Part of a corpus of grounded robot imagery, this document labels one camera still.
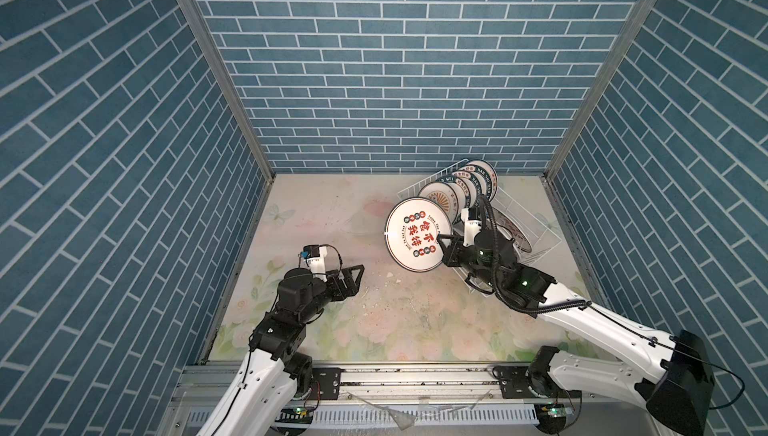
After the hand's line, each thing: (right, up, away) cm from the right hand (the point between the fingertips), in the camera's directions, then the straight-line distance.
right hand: (433, 234), depth 75 cm
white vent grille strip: (-5, -43, -4) cm, 43 cm away
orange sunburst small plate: (+7, +10, +26) cm, 29 cm away
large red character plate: (-6, 0, +4) cm, 7 cm away
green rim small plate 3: (+22, +17, +28) cm, 39 cm away
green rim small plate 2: (+19, +13, +26) cm, 35 cm away
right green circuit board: (+30, -43, -4) cm, 52 cm away
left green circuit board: (-34, -44, -3) cm, 56 cm away
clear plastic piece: (-8, -44, -5) cm, 45 cm away
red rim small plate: (+24, +17, +27) cm, 40 cm away
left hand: (-20, -10, +2) cm, 23 cm away
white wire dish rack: (+37, -3, +19) cm, 42 cm away
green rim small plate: (+14, +12, +24) cm, 30 cm away
